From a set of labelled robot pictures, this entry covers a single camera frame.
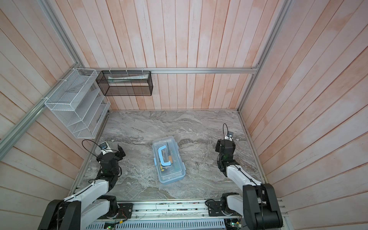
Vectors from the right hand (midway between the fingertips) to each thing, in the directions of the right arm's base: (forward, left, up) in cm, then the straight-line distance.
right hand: (225, 139), depth 89 cm
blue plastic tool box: (-16, +35, +1) cm, 38 cm away
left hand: (-9, +70, 0) cm, 71 cm away
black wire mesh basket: (+39, +71, +15) cm, 82 cm away
